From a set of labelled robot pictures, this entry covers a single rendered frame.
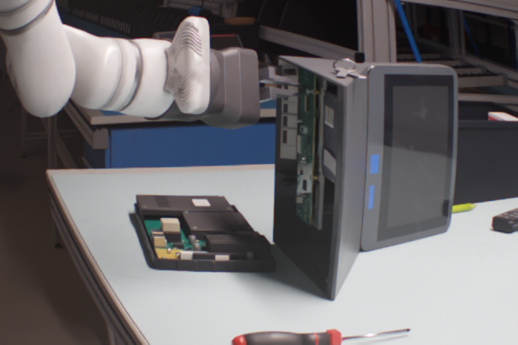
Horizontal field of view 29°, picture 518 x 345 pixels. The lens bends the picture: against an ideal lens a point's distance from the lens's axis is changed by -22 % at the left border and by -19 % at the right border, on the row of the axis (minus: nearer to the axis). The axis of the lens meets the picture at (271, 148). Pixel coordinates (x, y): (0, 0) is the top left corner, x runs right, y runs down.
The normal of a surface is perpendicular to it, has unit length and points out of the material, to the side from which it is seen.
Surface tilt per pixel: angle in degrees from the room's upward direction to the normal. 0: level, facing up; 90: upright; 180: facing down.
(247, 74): 74
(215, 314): 0
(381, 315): 0
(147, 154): 90
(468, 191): 90
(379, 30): 90
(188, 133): 90
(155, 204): 0
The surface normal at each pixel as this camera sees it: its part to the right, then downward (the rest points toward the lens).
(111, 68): 0.64, -0.07
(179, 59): -0.77, -0.06
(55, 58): 0.65, 0.26
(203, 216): 0.03, -0.98
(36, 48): 0.45, 0.51
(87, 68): -0.51, -0.04
